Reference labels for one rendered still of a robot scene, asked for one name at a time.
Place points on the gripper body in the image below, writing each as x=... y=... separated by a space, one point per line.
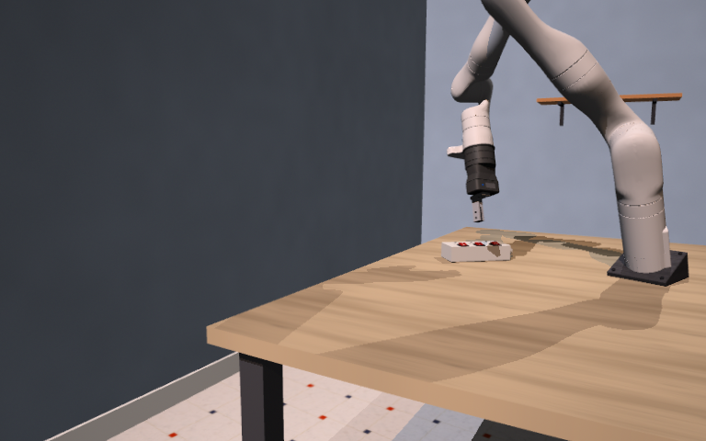
x=479 y=159

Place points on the white power strip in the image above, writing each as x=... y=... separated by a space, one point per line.
x=475 y=251

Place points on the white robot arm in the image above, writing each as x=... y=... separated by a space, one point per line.
x=577 y=75

